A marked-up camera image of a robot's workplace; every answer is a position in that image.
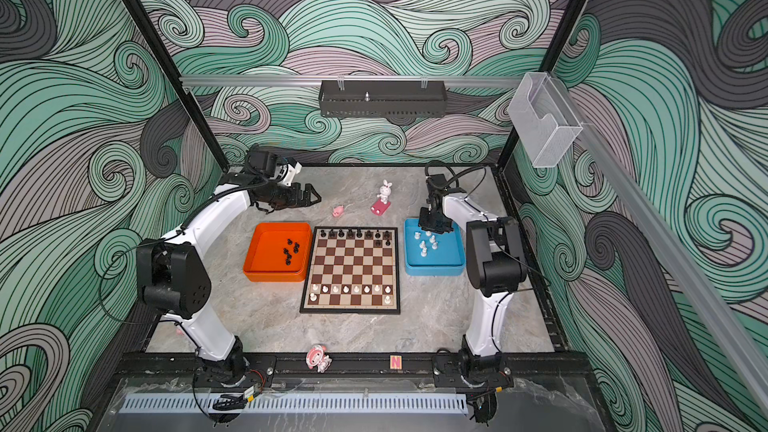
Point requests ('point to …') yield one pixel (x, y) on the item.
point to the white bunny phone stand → (382, 204)
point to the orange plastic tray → (277, 252)
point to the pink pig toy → (338, 211)
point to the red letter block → (396, 362)
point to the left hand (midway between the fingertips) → (310, 197)
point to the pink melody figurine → (317, 357)
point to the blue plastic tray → (430, 253)
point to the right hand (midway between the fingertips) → (429, 225)
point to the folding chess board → (352, 270)
